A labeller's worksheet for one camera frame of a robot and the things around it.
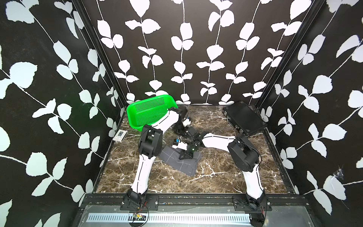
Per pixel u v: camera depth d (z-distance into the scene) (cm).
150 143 59
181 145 82
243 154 53
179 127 85
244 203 73
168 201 76
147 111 115
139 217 71
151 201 76
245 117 116
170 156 86
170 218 70
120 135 99
